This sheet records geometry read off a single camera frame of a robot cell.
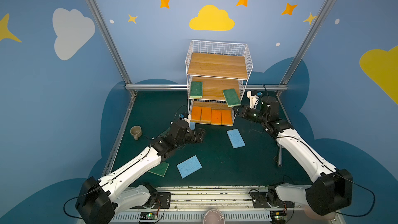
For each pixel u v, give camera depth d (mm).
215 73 734
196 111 1076
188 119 706
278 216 718
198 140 683
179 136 593
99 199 379
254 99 718
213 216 706
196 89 861
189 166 843
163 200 749
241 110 799
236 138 959
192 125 1020
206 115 1052
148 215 708
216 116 1048
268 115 602
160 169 835
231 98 823
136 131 975
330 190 396
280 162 847
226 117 1036
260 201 737
